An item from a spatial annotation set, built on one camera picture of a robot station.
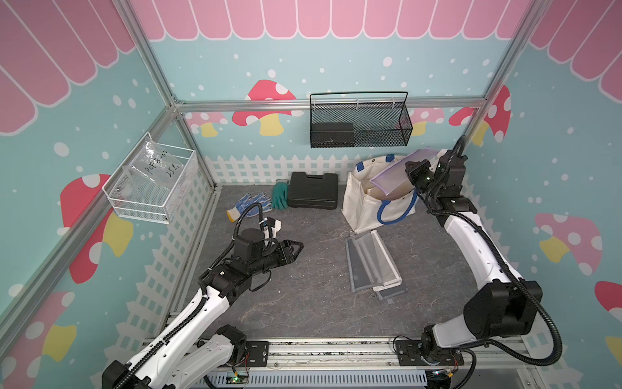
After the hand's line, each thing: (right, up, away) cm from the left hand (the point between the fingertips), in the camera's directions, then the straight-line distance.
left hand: (299, 251), depth 74 cm
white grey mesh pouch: (+31, -8, +17) cm, 36 cm away
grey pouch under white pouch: (+32, -17, +13) cm, 38 cm away
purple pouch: (+31, +22, +2) cm, 38 cm away
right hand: (+34, +29, +5) cm, 45 cm away
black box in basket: (+11, +41, +18) cm, 46 cm away
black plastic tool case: (+4, +21, +38) cm, 44 cm away
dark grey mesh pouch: (+21, -11, +16) cm, 29 cm away
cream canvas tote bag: (+23, +12, +18) cm, 31 cm away
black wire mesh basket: (+30, +48, +21) cm, 61 cm away
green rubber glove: (-12, +19, +39) cm, 45 cm away
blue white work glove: (-32, +11, +35) cm, 49 cm away
